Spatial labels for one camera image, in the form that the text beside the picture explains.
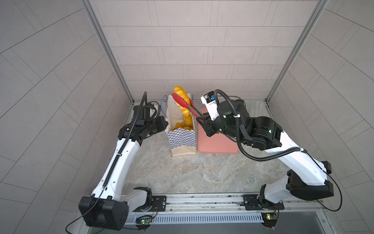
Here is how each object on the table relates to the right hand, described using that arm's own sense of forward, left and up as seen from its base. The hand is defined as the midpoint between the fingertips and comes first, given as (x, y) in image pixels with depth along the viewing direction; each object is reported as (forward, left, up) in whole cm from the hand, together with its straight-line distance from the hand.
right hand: (198, 118), depth 56 cm
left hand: (+11, +13, -14) cm, 22 cm away
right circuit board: (-30, -31, -42) cm, 60 cm away
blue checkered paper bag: (+5, +8, -25) cm, 27 cm away
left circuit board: (-27, +27, -36) cm, 53 cm away
